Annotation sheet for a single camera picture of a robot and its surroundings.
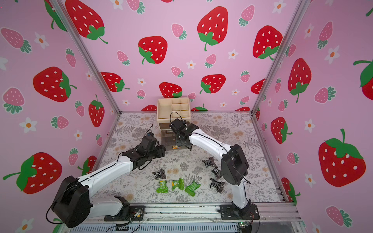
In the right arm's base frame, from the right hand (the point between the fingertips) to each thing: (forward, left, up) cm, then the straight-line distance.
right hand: (184, 139), depth 88 cm
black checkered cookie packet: (-18, +13, -11) cm, 25 cm away
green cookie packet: (-26, +10, -12) cm, 30 cm away
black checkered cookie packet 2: (-8, -17, -12) cm, 22 cm away
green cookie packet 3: (-24, -7, -12) cm, 28 cm away
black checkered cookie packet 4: (-22, -22, -12) cm, 33 cm away
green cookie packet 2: (-23, +1, -12) cm, 26 cm away
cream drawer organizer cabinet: (+17, +12, +9) cm, 22 cm away
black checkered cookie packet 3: (-15, -21, -12) cm, 28 cm away
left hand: (-6, +13, -3) cm, 15 cm away
